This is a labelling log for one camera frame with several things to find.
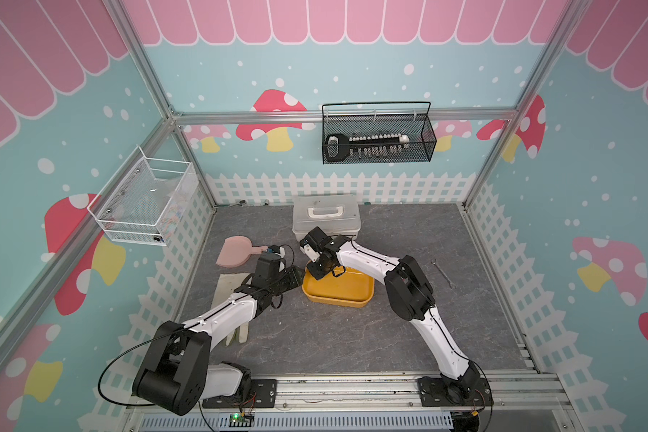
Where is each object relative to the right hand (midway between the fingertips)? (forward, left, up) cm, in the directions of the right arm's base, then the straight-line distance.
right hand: (316, 270), depth 99 cm
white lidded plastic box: (+17, -8, +12) cm, 23 cm away
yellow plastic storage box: (-7, -13, -1) cm, 15 cm away
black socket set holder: (+27, -9, +35) cm, 45 cm away
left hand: (-7, +4, +7) cm, 11 cm away
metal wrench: (+4, -45, -1) cm, 46 cm away
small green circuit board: (-45, +20, -3) cm, 50 cm away
